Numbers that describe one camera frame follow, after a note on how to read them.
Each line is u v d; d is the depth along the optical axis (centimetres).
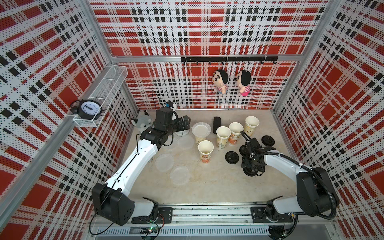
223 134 90
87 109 63
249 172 86
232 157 93
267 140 101
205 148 85
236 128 93
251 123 96
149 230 70
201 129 89
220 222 73
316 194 43
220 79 91
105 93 80
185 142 102
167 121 58
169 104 67
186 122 69
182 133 104
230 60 91
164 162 93
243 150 98
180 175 87
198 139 90
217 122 112
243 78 93
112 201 38
